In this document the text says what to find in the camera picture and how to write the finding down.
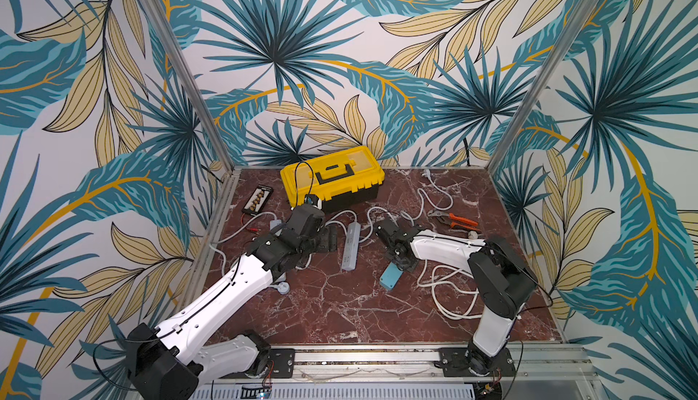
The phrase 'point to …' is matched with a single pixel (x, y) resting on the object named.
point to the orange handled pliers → (453, 220)
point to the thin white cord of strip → (420, 192)
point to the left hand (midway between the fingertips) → (323, 236)
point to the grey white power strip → (350, 254)
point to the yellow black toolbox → (339, 180)
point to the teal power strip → (391, 276)
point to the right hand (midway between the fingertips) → (396, 257)
